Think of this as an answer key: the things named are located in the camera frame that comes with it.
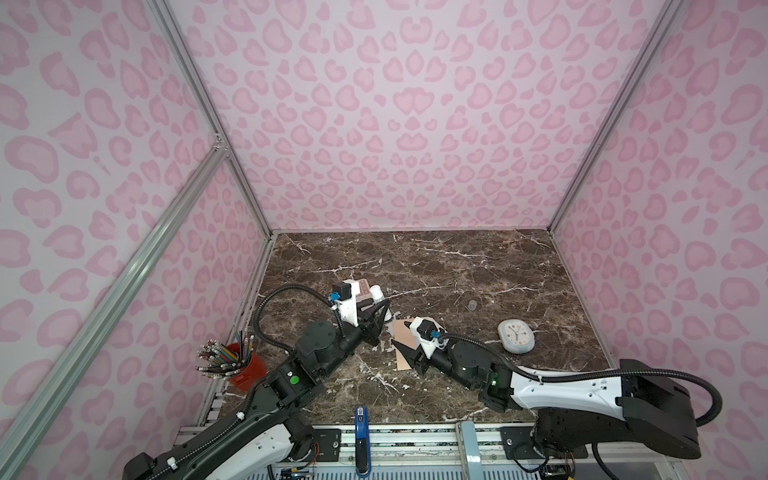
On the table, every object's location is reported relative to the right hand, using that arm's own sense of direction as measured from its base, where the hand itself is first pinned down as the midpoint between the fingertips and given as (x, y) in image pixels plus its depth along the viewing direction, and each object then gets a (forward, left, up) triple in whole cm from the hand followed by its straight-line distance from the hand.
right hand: (400, 330), depth 71 cm
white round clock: (+7, -34, -18) cm, 39 cm away
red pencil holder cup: (-7, +38, -11) cm, 40 cm away
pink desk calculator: (+23, +13, -19) cm, 32 cm away
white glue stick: (+3, +5, +10) cm, 12 cm away
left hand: (+3, +3, +9) cm, 10 cm away
